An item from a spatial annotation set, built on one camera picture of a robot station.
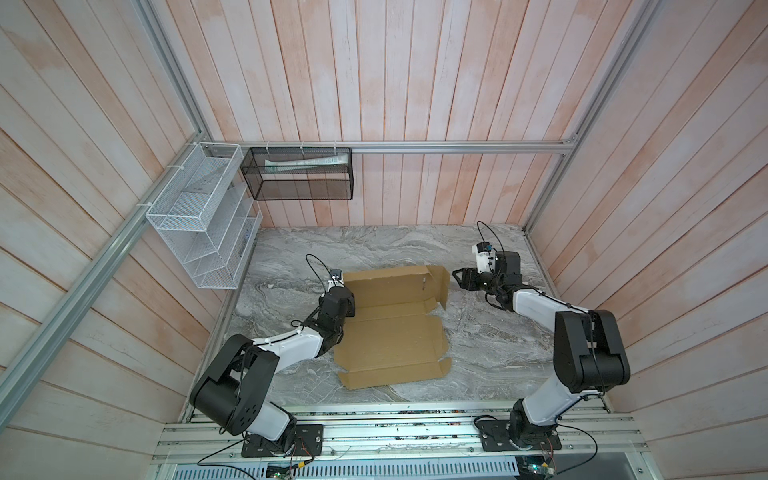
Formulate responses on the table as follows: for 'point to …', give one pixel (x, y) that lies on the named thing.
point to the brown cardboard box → (394, 334)
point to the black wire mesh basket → (300, 174)
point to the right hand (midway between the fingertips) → (461, 270)
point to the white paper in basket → (301, 163)
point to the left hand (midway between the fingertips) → (343, 295)
